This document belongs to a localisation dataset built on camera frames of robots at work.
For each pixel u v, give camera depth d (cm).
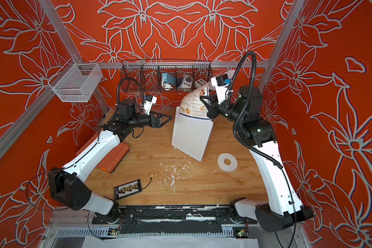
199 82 95
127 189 79
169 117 72
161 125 65
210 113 51
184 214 74
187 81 91
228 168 88
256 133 40
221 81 46
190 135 67
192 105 62
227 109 48
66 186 40
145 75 98
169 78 86
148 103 67
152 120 64
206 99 55
